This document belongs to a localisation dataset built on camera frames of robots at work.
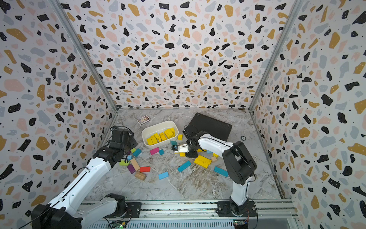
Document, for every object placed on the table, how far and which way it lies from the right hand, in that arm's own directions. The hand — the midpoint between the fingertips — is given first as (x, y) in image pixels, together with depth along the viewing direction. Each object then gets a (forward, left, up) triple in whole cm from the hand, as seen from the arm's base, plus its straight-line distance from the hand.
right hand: (188, 150), depth 92 cm
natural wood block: (-16, +28, -2) cm, 32 cm away
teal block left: (-1, +34, -3) cm, 34 cm away
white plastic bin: (+16, +20, -3) cm, 25 cm away
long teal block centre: (-8, +3, -5) cm, 10 cm away
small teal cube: (0, +18, -4) cm, 18 cm away
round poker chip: (+14, -39, -5) cm, 42 cm away
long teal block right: (-11, -20, -6) cm, 24 cm away
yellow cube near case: (+11, +6, -1) cm, 13 cm away
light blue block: (-15, +15, -4) cm, 21 cm away
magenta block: (+1, +23, -3) cm, 23 cm away
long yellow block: (+8, +25, 0) cm, 27 cm away
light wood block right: (-5, -16, -2) cm, 17 cm away
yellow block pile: (-6, -9, -3) cm, 11 cm away
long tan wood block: (-9, +34, -3) cm, 35 cm away
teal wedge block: (+8, +11, -3) cm, 14 cm away
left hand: (-1, +30, +14) cm, 34 cm away
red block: (-12, +26, -4) cm, 29 cm away
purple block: (-11, +35, -3) cm, 37 cm away
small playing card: (+27, +37, -1) cm, 46 cm away
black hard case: (+24, -7, -1) cm, 25 cm away
